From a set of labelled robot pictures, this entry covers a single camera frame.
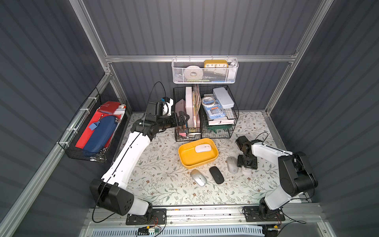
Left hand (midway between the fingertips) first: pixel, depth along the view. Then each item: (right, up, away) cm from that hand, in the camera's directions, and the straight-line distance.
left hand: (184, 118), depth 73 cm
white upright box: (+2, +8, +15) cm, 17 cm away
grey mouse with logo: (+29, -28, +15) cm, 43 cm away
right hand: (+39, -31, +15) cm, 52 cm away
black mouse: (+19, -33, +12) cm, 40 cm away
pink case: (-5, +11, +35) cm, 37 cm away
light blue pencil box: (+26, +15, +26) cm, 40 cm away
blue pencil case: (-39, -6, -4) cm, 40 cm away
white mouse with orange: (+11, -19, +23) cm, 32 cm away
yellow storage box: (+8, -22, +23) cm, 33 cm away
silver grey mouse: (+9, -35, +11) cm, 38 cm away
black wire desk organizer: (+12, -5, +26) cm, 29 cm away
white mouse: (+37, -31, +13) cm, 50 cm away
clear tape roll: (+15, +12, +23) cm, 30 cm away
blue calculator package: (+18, +5, +17) cm, 26 cm away
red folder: (-42, +5, +6) cm, 42 cm away
